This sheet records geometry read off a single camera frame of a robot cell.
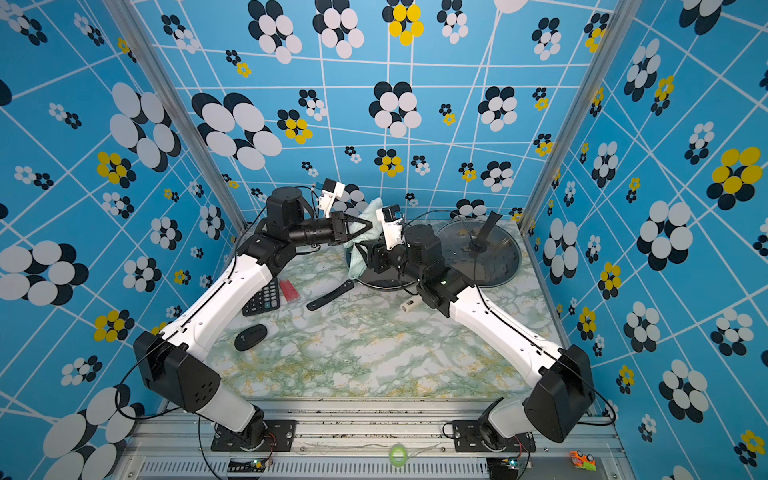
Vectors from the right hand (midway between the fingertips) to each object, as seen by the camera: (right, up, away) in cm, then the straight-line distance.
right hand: (371, 236), depth 71 cm
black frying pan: (-16, -18, +17) cm, 29 cm away
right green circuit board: (+34, -54, -1) cm, 64 cm away
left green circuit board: (-28, -55, 0) cm, 62 cm away
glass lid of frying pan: (+3, -13, +29) cm, 32 cm away
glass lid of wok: (+36, -4, +28) cm, 45 cm away
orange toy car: (+49, -52, -3) cm, 72 cm away
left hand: (+1, +3, -3) cm, 5 cm away
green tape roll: (+7, -53, 0) cm, 53 cm away
